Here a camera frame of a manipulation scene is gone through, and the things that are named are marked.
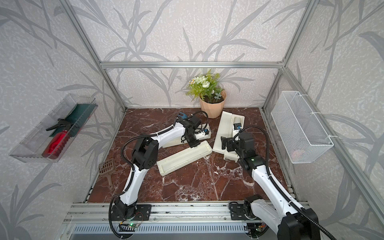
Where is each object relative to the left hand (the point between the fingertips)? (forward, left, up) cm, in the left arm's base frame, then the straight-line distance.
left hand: (196, 144), depth 97 cm
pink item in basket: (-17, -48, +21) cm, 55 cm away
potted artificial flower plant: (+31, -11, +16) cm, 37 cm away
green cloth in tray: (-3, +58, +29) cm, 65 cm away
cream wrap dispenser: (-7, +5, -1) cm, 8 cm away
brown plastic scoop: (-16, +53, -1) cm, 55 cm away
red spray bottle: (-20, +55, +33) cm, 67 cm away
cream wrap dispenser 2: (+9, -19, +5) cm, 22 cm away
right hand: (-4, -19, +17) cm, 25 cm away
